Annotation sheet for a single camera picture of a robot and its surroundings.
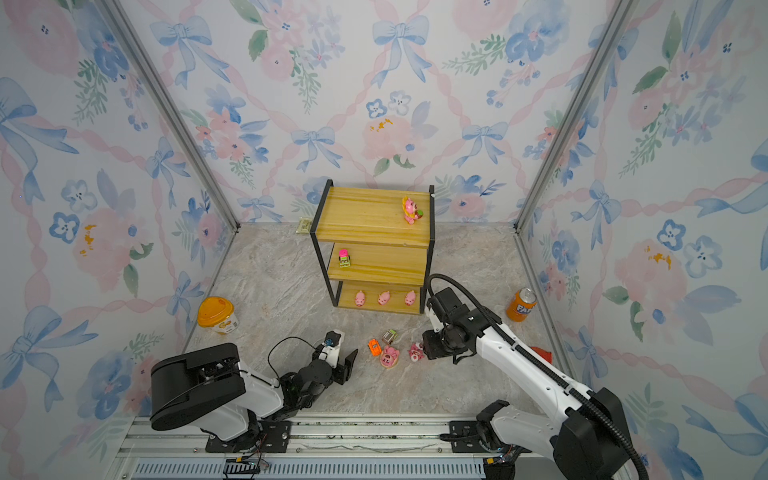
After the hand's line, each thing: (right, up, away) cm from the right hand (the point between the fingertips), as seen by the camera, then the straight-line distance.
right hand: (430, 345), depth 80 cm
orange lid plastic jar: (-60, +8, +3) cm, 60 cm away
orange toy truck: (-15, -3, +7) cm, 17 cm away
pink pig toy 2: (-13, +11, +15) cm, 23 cm away
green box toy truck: (-11, +1, +7) cm, 13 cm away
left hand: (-22, -2, +5) cm, 23 cm away
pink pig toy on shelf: (-4, +10, +16) cm, 20 cm away
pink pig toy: (-21, +10, +16) cm, 28 cm away
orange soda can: (+27, +10, +7) cm, 30 cm away
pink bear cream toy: (-4, -3, +3) cm, 6 cm away
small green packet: (-45, +36, +40) cm, 70 cm away
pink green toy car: (-24, +23, +5) cm, 34 cm away
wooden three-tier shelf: (-14, +26, -10) cm, 32 cm away
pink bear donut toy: (-11, -4, +3) cm, 12 cm away
